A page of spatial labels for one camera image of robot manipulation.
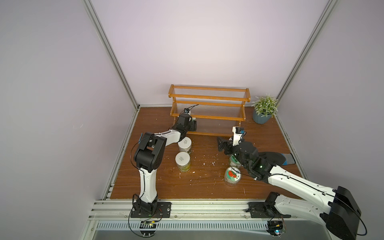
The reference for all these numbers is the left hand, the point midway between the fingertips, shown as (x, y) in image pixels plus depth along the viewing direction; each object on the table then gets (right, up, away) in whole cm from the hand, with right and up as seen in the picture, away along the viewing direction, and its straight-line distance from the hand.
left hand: (193, 120), depth 101 cm
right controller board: (+40, -51, -32) cm, 73 cm away
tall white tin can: (-5, -22, -20) cm, 30 cm away
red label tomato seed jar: (+21, -29, -25) cm, 44 cm away
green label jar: (-5, -15, -14) cm, 21 cm away
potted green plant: (+48, +8, -5) cm, 49 cm away
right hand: (+17, -7, -26) cm, 32 cm away
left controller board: (-22, -53, -29) cm, 65 cm away
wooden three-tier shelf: (+18, +6, -1) cm, 19 cm away
